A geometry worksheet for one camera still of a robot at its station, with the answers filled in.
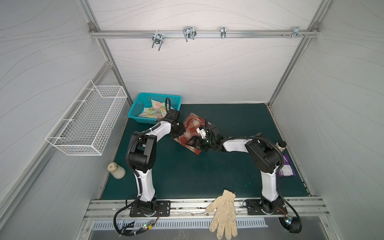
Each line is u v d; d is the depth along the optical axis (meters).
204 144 0.84
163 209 0.74
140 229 0.67
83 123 0.68
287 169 0.84
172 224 0.70
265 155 0.53
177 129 0.86
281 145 0.87
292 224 0.72
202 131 0.90
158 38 0.79
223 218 0.71
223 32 0.78
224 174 0.85
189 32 0.77
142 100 1.17
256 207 0.73
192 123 1.04
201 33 0.78
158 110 1.08
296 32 0.76
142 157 0.51
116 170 0.77
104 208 0.75
